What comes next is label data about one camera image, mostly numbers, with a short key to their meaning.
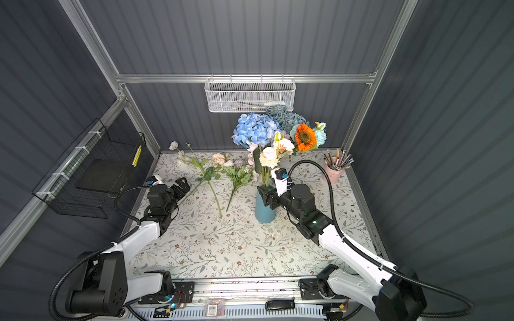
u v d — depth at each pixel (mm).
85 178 718
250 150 827
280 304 714
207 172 1051
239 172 1018
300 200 550
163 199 675
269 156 653
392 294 389
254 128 628
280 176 619
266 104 911
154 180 758
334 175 1000
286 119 824
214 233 889
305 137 700
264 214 847
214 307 683
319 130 735
